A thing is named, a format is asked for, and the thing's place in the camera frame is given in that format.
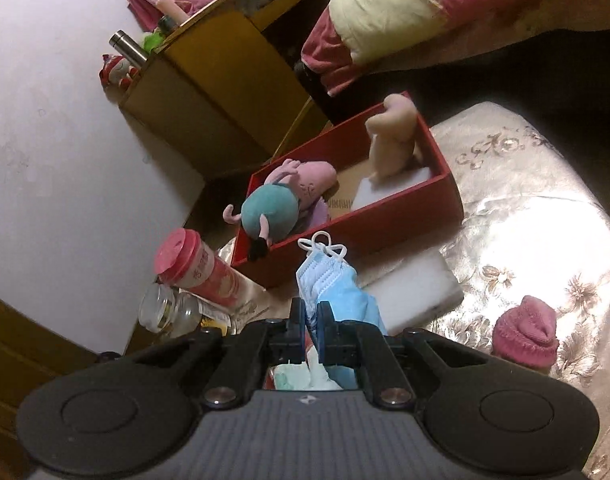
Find wooden cabinet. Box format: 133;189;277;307
117;0;356;178

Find thin white sponge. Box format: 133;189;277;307
350;162;433;211

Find clear glass jar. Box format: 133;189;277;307
139;282;230;336

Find white green packet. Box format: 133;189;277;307
272;360;336;391

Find teal pink pig plush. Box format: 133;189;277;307
222;158;338;262

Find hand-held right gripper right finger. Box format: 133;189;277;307
317;301;490;408

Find grey cloth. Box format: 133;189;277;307
235;0;286;17

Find red white plush doll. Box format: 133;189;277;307
99;54;142;90

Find peach plush toy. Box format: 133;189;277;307
365;92;428;178

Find red cardboard box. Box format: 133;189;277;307
230;91;466;288

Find steel thermos bottle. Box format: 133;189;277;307
109;30;150;68

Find blue face mask bundle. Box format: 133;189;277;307
296;231;388;391

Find pink lidded cup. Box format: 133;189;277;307
154;227;266;311

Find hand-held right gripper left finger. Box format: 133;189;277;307
130;297;310;407

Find purple cloth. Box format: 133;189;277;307
305;199;336;226

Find pink printed quilt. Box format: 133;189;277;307
329;0;610;67

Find green plush toy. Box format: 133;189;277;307
141;27;168;53

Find thick white foam block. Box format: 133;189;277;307
360;252;463;333

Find pink knit hat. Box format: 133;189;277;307
491;295;560;373

